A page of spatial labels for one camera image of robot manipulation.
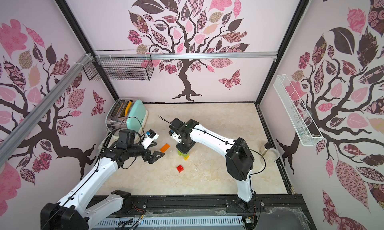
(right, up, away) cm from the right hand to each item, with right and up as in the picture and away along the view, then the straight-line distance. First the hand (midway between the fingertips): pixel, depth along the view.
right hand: (186, 149), depth 82 cm
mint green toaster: (-38, +20, +9) cm, 44 cm away
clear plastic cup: (+46, -3, -2) cm, 46 cm away
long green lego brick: (-2, 0, -10) cm, 10 cm away
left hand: (-15, 0, -4) cm, 16 cm away
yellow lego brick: (-1, -7, +8) cm, 11 cm away
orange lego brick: (-15, -2, +13) cm, 20 cm away
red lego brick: (-4, -12, +3) cm, 13 cm away
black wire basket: (-66, +67, +54) cm, 109 cm away
